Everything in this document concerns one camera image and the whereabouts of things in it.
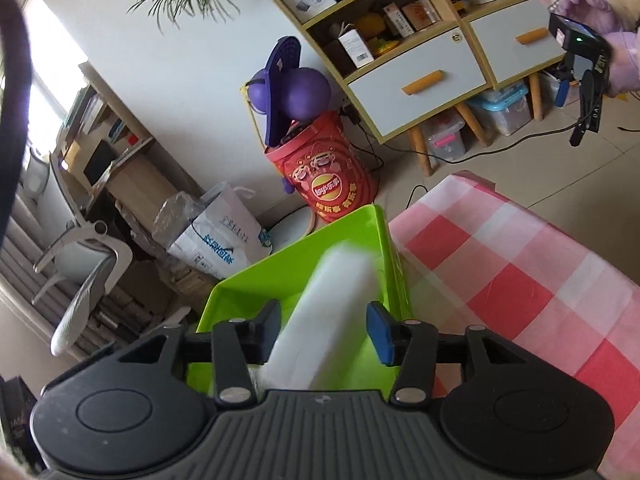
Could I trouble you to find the wooden shelf cabinet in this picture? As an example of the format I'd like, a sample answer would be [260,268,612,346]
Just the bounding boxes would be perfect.
[272,0,562,174]

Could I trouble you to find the purple hopper ball toy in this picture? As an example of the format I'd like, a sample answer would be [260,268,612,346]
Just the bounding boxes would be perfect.
[244,36,332,148]

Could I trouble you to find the clear storage box blue lid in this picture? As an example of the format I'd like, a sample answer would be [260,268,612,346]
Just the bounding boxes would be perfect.
[466,80,533,136]

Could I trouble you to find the red chips bucket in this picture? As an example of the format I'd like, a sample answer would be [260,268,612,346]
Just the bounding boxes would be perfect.
[265,112,378,223]

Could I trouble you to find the white office chair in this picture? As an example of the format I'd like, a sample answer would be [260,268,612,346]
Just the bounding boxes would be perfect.
[19,146,191,359]

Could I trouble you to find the white paper shopping bag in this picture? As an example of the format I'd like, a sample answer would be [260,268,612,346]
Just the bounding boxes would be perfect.
[163,182,273,280]

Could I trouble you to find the clear storage box pink latch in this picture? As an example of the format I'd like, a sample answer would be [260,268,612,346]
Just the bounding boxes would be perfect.
[421,110,466,160]

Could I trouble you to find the wooden desk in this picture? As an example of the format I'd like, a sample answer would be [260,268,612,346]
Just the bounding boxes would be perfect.
[51,62,203,234]

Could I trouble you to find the green plastic bin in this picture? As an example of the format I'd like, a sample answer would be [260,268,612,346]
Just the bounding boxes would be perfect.
[186,205,412,398]

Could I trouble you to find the red white checkered tablecloth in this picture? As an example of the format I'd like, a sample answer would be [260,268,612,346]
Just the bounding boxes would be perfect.
[390,171,639,479]

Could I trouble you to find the white round scale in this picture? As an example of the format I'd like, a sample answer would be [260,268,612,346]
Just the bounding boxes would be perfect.
[267,206,317,254]

